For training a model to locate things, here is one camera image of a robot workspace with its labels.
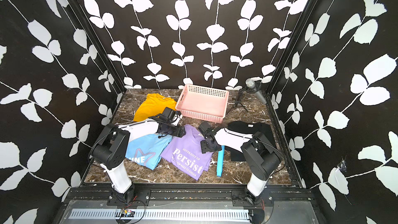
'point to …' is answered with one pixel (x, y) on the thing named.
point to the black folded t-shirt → (250, 129)
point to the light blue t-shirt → (147, 150)
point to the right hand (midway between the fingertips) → (206, 146)
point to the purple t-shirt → (185, 153)
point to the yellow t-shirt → (153, 105)
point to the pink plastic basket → (203, 103)
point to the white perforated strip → (160, 214)
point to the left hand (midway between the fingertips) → (182, 129)
